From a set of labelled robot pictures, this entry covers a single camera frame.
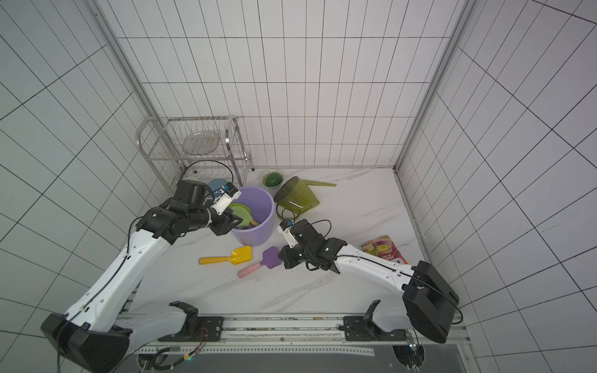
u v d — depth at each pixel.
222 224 0.63
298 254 0.67
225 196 0.63
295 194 1.05
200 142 0.92
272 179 1.10
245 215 0.91
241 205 0.89
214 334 0.72
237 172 0.88
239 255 0.89
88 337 0.36
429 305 0.41
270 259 0.78
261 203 0.90
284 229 0.71
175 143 1.10
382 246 0.88
